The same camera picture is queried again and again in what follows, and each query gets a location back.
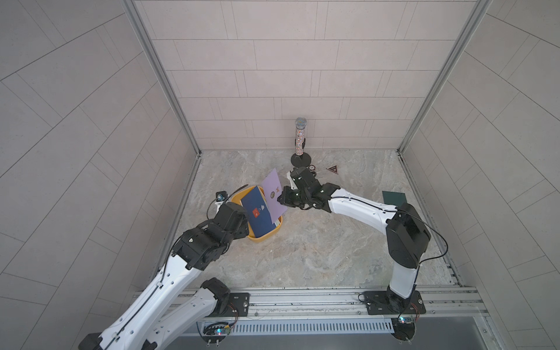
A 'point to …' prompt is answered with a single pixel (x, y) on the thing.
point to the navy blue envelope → (259, 216)
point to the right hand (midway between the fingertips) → (275, 200)
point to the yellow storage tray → (251, 235)
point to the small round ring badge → (311, 167)
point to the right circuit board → (404, 327)
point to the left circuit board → (216, 332)
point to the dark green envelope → (397, 199)
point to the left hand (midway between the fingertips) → (241, 219)
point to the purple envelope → (274, 195)
